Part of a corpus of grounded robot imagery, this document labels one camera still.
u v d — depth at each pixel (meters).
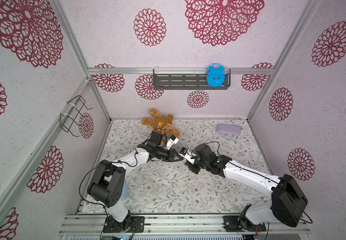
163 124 1.06
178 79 0.94
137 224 0.74
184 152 0.72
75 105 0.78
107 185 0.46
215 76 0.90
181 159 0.81
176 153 0.76
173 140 0.80
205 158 0.63
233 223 0.73
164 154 0.76
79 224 0.75
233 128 1.10
